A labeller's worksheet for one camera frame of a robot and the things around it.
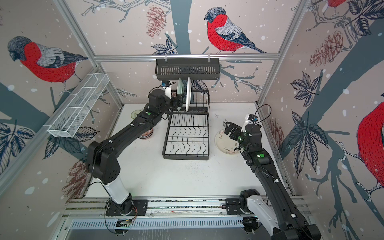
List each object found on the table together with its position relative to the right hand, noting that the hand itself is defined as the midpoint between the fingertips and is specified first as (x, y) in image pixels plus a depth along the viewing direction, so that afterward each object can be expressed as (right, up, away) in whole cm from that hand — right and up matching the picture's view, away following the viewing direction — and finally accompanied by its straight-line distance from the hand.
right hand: (231, 126), depth 76 cm
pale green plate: (-27, +22, +4) cm, 35 cm away
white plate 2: (-23, +17, +1) cm, 28 cm away
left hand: (-29, +19, +5) cm, 35 cm away
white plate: (0, -13, +19) cm, 23 cm away
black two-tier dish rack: (-25, -7, +25) cm, 36 cm away
